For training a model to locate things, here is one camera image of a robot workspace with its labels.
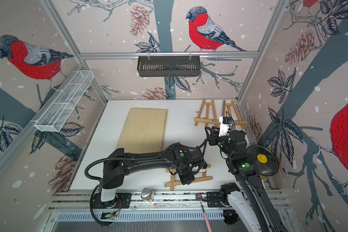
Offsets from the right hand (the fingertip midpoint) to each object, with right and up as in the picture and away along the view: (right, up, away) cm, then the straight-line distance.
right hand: (209, 125), depth 72 cm
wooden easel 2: (-19, -31, +4) cm, 37 cm away
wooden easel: (+5, 0, +30) cm, 31 cm away
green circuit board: (-51, -45, -1) cm, 68 cm away
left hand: (-9, -28, +1) cm, 30 cm away
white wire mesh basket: (-78, +7, +2) cm, 79 cm away
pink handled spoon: (-4, -39, +4) cm, 40 cm away
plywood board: (-39, -7, +27) cm, 48 cm away
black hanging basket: (-23, +40, +33) cm, 57 cm away
